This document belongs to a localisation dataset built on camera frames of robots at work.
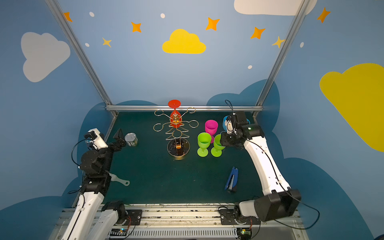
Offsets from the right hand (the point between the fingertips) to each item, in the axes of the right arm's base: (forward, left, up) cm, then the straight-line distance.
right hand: (226, 139), depth 77 cm
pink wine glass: (+15, +7, -9) cm, 18 cm away
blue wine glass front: (+21, -3, -11) cm, 24 cm away
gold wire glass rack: (+7, +28, -21) cm, 36 cm away
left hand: (-5, +56, +9) cm, 57 cm away
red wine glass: (+7, +27, +7) cm, 29 cm away
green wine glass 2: (+6, +2, -23) cm, 24 cm away
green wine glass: (+8, +11, -13) cm, 19 cm away
